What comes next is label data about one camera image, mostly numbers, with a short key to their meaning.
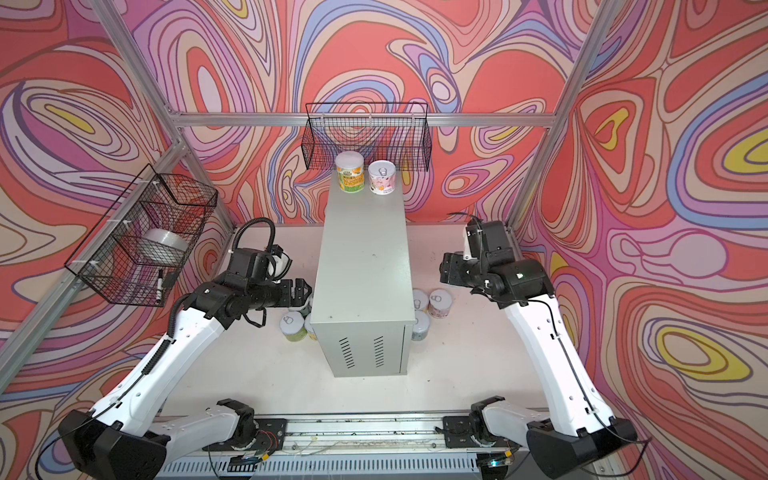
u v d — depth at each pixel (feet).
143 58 2.52
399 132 3.17
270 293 2.12
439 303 3.01
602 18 2.30
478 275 1.57
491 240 1.60
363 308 1.92
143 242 2.26
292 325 2.84
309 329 2.83
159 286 2.36
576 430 1.19
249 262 1.83
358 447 2.36
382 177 2.51
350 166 2.51
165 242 2.36
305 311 2.98
